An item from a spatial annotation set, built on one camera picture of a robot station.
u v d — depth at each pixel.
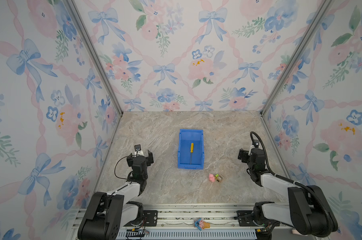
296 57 0.86
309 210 0.42
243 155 0.83
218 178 0.84
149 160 0.86
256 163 0.69
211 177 0.84
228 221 0.74
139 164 0.66
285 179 0.54
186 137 1.09
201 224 0.70
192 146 1.00
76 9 0.70
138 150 0.74
